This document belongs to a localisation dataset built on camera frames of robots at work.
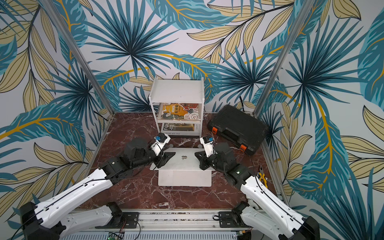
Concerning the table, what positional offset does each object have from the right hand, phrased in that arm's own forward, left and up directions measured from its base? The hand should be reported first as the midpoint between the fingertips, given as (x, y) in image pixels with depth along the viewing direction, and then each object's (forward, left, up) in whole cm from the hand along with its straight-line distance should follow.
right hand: (188, 160), depth 71 cm
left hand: (+3, +8, +3) cm, 9 cm away
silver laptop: (-5, +2, +1) cm, 5 cm away
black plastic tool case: (+31, -34, -15) cm, 49 cm away
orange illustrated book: (+34, +6, 0) cm, 34 cm away
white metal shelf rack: (+35, -3, +13) cm, 38 cm away
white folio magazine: (+35, +7, -18) cm, 40 cm away
